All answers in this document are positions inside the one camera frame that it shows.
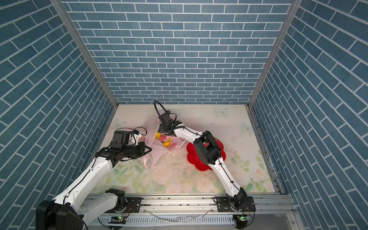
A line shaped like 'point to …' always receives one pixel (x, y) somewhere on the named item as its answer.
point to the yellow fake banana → (166, 143)
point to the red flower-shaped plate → (193, 155)
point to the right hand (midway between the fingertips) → (162, 125)
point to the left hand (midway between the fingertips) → (152, 149)
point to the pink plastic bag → (159, 143)
